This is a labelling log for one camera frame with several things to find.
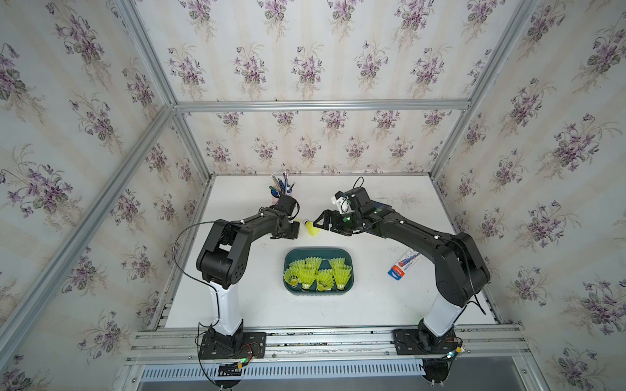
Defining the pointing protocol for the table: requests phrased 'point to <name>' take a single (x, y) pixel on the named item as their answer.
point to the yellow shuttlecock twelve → (341, 274)
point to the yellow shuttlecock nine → (307, 274)
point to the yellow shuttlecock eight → (337, 263)
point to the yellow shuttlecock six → (297, 265)
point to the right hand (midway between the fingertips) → (325, 226)
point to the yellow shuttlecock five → (293, 275)
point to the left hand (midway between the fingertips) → (296, 233)
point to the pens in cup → (278, 186)
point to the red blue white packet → (399, 270)
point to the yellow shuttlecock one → (312, 230)
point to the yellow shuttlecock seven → (313, 262)
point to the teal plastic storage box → (325, 253)
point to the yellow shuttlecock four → (325, 280)
